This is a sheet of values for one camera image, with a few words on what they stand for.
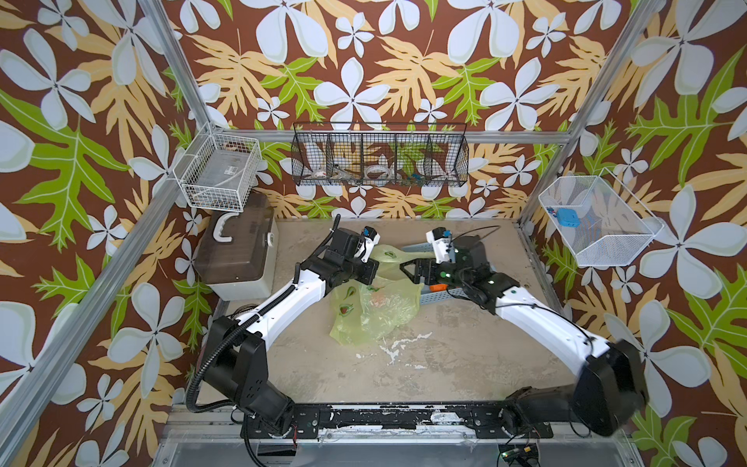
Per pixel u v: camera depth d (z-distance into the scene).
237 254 0.94
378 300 0.77
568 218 0.86
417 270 0.70
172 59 0.75
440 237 0.72
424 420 0.75
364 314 0.75
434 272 0.70
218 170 0.87
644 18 0.69
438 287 0.72
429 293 0.91
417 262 0.70
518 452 0.74
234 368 0.43
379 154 0.97
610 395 0.41
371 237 0.74
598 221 0.82
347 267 0.68
